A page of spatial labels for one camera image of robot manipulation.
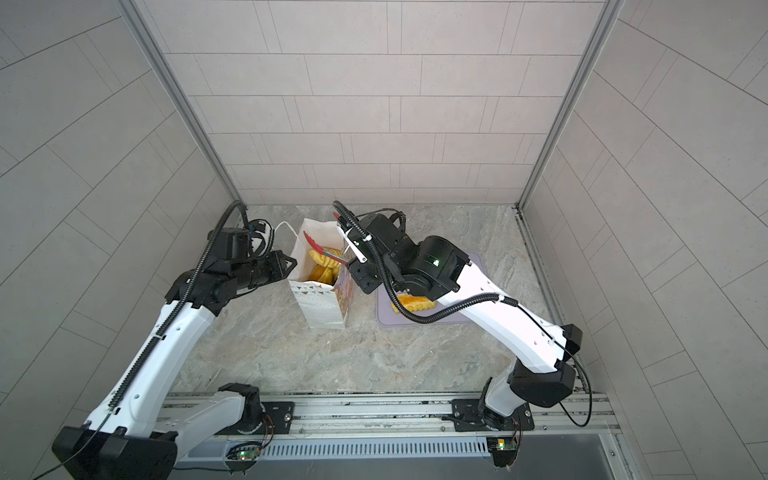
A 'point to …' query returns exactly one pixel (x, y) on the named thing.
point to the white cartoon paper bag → (321, 306)
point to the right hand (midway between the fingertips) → (356, 264)
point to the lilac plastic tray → (389, 312)
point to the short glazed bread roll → (323, 260)
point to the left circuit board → (250, 454)
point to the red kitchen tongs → (329, 255)
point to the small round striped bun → (325, 274)
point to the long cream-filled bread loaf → (413, 303)
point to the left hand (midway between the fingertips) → (304, 258)
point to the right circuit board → (506, 444)
